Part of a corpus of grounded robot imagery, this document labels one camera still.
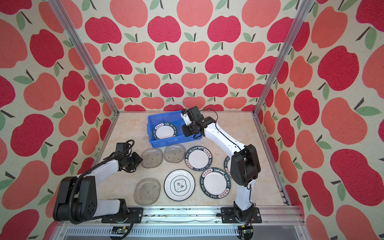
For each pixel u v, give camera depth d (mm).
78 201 427
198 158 961
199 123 630
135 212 754
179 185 841
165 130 1086
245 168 495
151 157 961
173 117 1144
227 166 907
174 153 980
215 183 848
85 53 866
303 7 695
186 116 802
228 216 733
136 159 826
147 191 821
